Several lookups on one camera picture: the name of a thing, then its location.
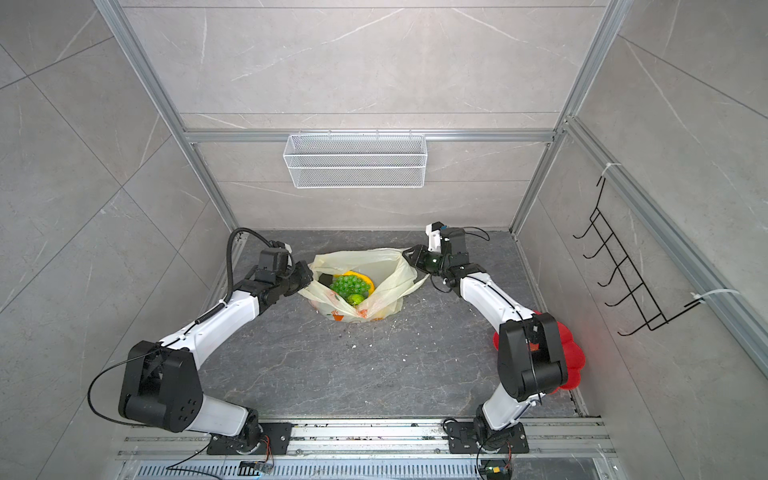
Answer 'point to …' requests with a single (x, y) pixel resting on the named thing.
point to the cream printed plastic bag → (393, 271)
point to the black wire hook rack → (650, 315)
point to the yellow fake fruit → (352, 273)
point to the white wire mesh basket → (356, 161)
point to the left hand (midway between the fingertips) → (313, 264)
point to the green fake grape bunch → (352, 288)
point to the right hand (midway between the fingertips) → (404, 252)
